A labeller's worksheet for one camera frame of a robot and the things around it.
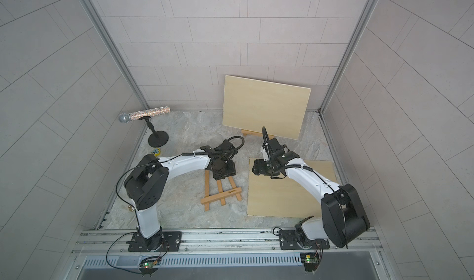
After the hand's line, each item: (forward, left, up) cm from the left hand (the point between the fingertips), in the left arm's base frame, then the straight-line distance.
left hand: (236, 173), depth 90 cm
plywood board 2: (+30, -7, +18) cm, 36 cm away
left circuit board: (-36, +29, +4) cm, 46 cm away
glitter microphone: (+15, +50, +23) cm, 57 cm away
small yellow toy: (+12, +43, +1) cm, 44 cm away
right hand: (-1, -10, +6) cm, 12 cm away
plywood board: (-11, -21, 0) cm, 24 cm away
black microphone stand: (+20, +45, +1) cm, 49 cm away
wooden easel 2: (+23, -10, +3) cm, 25 cm away
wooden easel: (-11, +6, +2) cm, 13 cm away
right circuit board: (-35, -29, 0) cm, 45 cm away
